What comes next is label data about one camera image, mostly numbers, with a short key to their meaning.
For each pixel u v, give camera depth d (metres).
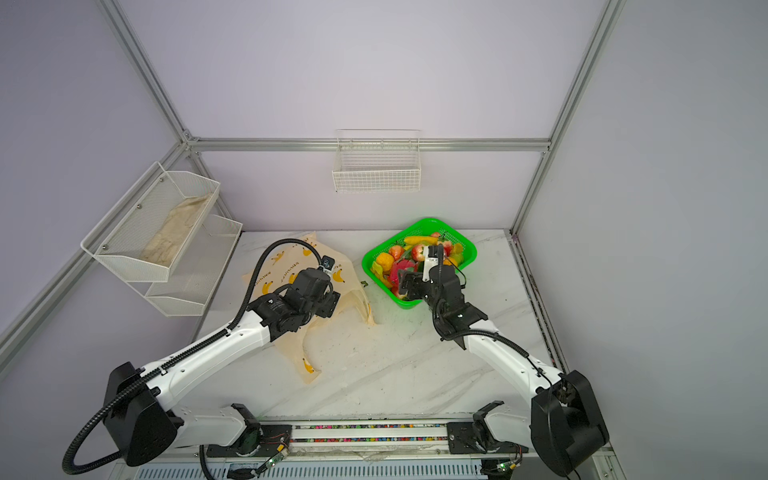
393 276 0.93
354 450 0.73
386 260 0.98
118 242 0.67
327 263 0.69
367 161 1.07
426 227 1.14
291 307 0.58
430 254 0.72
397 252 1.01
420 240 1.07
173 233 0.79
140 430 0.39
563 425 0.40
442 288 0.59
